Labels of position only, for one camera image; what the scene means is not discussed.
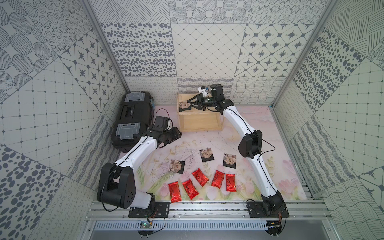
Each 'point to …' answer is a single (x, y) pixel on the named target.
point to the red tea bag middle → (200, 176)
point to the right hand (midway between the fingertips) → (189, 104)
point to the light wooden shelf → (196, 120)
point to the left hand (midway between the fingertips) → (179, 132)
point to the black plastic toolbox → (135, 118)
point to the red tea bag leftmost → (175, 192)
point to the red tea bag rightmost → (230, 182)
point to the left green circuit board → (145, 225)
